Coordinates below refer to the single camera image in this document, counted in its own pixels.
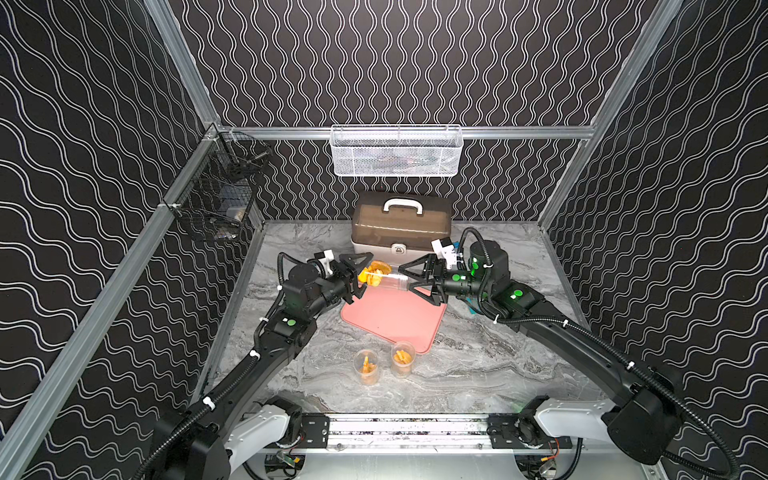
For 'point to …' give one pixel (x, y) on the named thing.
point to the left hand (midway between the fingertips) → (374, 256)
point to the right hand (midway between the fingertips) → (403, 276)
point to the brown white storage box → (399, 226)
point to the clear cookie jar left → (367, 366)
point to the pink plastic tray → (397, 316)
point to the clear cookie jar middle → (402, 359)
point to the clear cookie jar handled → (384, 275)
